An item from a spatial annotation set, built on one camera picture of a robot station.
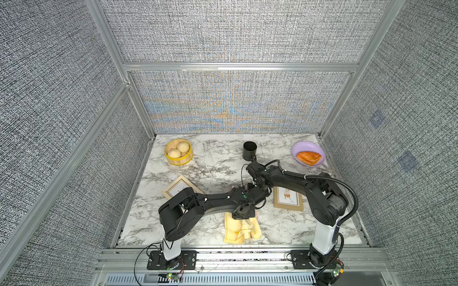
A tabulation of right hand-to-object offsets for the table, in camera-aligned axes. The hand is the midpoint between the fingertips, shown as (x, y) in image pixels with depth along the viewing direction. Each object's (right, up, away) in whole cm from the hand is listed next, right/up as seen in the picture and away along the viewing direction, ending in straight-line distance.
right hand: (250, 194), depth 92 cm
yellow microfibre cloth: (-8, -13, -15) cm, 21 cm away
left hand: (0, -9, -8) cm, 12 cm away
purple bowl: (+37, +26, +21) cm, 50 cm away
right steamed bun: (-38, +25, +14) cm, 47 cm away
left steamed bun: (-43, +21, +11) cm, 49 cm away
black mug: (0, +24, +8) cm, 26 cm away
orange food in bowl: (+36, +19, +11) cm, 42 cm away
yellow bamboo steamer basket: (-36, +19, +11) cm, 42 cm away
